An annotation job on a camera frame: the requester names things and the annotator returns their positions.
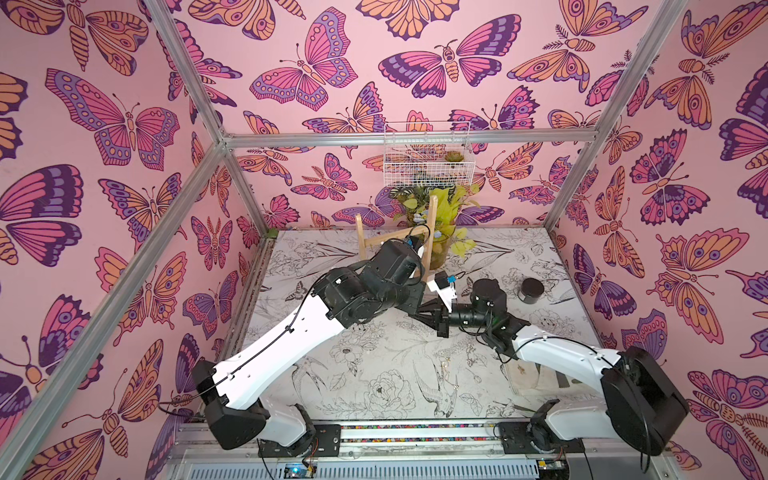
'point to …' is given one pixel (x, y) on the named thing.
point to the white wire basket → (426, 165)
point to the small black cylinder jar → (531, 290)
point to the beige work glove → (537, 380)
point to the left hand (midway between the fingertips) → (421, 287)
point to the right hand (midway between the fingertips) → (413, 310)
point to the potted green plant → (417, 199)
